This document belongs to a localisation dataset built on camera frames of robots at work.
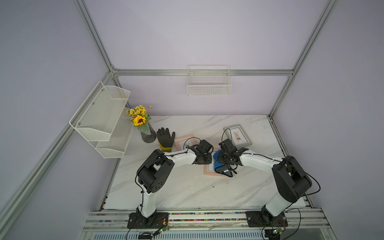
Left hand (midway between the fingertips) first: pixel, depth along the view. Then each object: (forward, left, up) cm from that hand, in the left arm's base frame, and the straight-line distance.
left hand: (207, 161), depth 94 cm
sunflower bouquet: (+15, +40, +23) cm, 49 cm away
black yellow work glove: (+15, +29, +1) cm, 33 cm away
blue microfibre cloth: (-7, -7, +3) cm, 10 cm away
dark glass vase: (+15, +40, +4) cm, 43 cm away
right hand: (0, -9, +1) cm, 9 cm away
